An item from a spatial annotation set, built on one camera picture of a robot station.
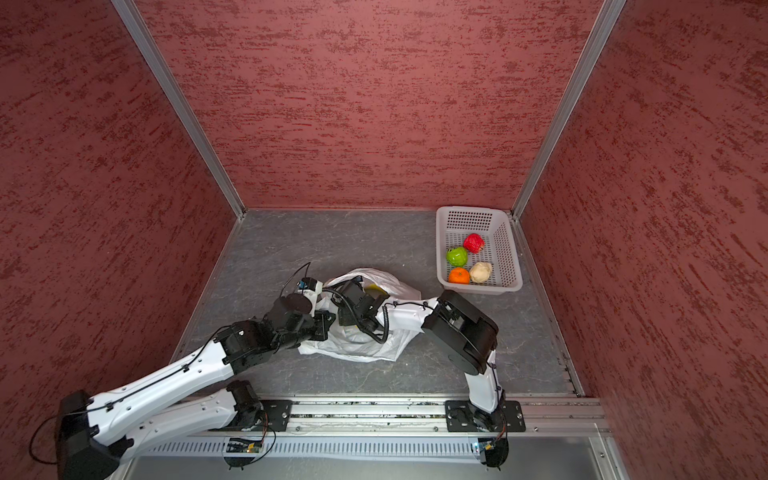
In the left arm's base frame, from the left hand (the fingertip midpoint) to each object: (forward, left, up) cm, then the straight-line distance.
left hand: (335, 324), depth 76 cm
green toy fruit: (+27, -37, -6) cm, 46 cm away
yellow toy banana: (+6, -11, +10) cm, 15 cm away
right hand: (+8, -2, -13) cm, 15 cm away
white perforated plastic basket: (+43, -55, -8) cm, 70 cm away
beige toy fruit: (+23, -44, -8) cm, 51 cm away
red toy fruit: (+34, -44, -7) cm, 56 cm away
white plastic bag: (-6, -18, +20) cm, 27 cm away
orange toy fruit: (+21, -37, -9) cm, 44 cm away
